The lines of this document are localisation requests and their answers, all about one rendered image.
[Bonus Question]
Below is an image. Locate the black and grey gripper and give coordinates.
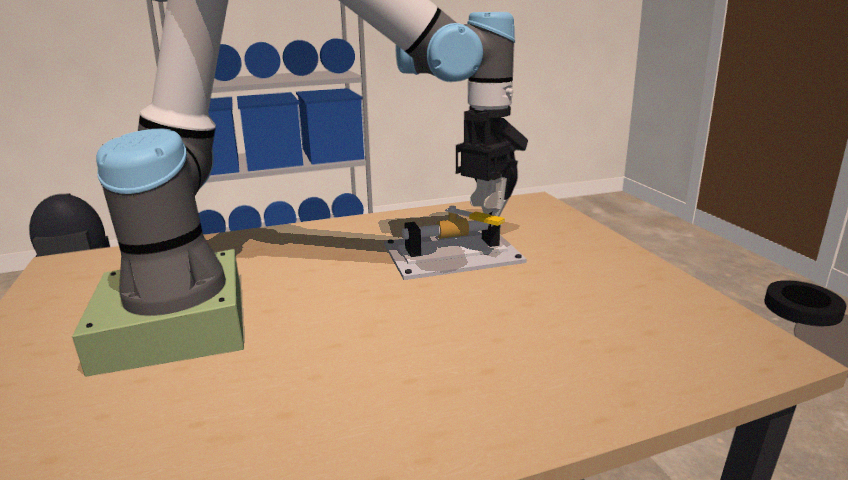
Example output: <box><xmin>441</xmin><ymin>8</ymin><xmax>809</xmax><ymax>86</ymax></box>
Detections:
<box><xmin>456</xmin><ymin>105</ymin><xmax>518</xmax><ymax>217</ymax></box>

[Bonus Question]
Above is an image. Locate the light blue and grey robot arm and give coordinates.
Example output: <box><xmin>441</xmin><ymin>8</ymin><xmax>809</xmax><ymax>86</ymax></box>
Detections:
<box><xmin>96</xmin><ymin>0</ymin><xmax>515</xmax><ymax>316</ymax></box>

